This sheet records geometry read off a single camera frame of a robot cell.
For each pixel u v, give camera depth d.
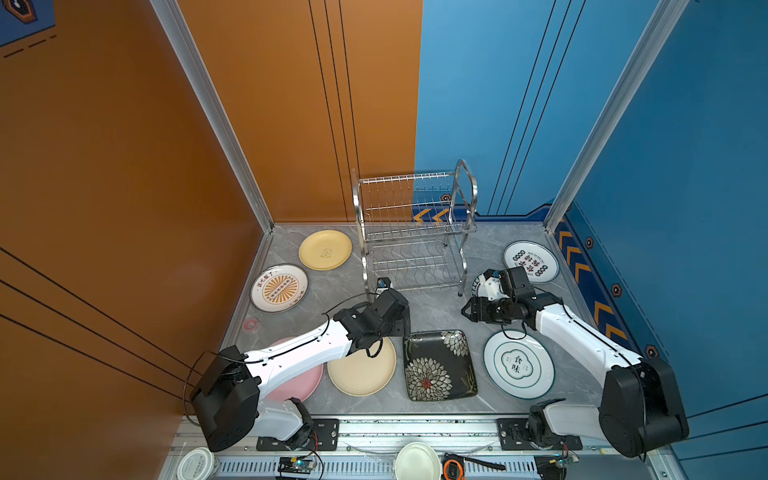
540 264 1.08
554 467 0.70
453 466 0.67
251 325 0.93
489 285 0.81
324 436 0.74
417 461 0.70
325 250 1.12
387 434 0.76
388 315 0.61
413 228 0.83
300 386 0.81
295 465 0.71
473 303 0.78
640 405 0.41
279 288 1.01
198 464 0.65
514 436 0.72
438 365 0.84
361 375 0.80
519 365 0.85
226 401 0.41
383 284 0.74
